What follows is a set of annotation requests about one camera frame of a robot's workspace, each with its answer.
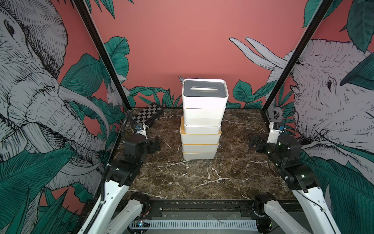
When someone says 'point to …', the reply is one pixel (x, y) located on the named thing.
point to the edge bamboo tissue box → (202, 128)
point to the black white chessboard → (147, 115)
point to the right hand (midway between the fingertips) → (256, 132)
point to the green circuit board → (140, 223)
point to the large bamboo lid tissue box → (200, 147)
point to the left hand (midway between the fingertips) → (151, 135)
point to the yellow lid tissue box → (196, 155)
